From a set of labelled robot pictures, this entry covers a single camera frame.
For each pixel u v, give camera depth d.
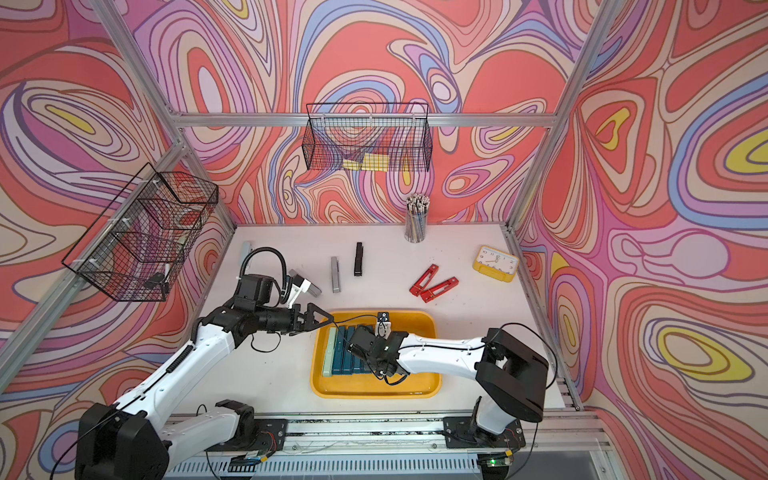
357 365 0.82
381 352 0.62
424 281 1.02
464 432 0.73
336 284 0.99
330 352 0.84
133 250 0.73
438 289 1.01
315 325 0.68
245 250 1.10
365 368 0.82
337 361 0.82
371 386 0.80
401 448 0.72
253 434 0.69
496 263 1.05
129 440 0.40
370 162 0.82
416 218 1.06
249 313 0.62
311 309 0.69
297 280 0.74
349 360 0.82
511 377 0.43
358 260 1.07
